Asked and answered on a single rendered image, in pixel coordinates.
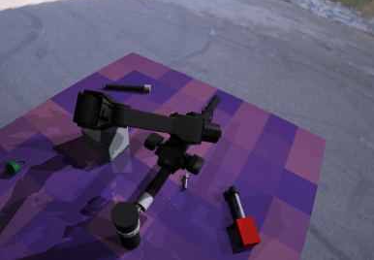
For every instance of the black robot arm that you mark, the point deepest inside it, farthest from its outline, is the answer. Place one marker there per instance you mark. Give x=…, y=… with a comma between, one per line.
x=190, y=129

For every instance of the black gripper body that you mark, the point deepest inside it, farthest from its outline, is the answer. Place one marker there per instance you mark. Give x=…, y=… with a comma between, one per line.
x=193, y=163

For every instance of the grey metal bolt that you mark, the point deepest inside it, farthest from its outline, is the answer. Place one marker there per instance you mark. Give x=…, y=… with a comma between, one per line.
x=185, y=185

